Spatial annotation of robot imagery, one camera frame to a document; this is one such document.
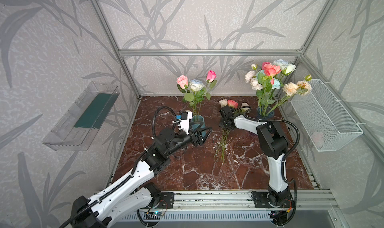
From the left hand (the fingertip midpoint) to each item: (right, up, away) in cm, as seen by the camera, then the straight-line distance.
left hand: (209, 123), depth 63 cm
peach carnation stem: (+23, +23, +18) cm, 37 cm away
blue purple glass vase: (+31, +4, +23) cm, 39 cm away
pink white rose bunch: (+13, +10, +49) cm, 51 cm away
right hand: (+12, -2, +41) cm, 43 cm away
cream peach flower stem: (+41, +16, +11) cm, 45 cm away
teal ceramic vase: (-5, +1, +20) cm, 20 cm away
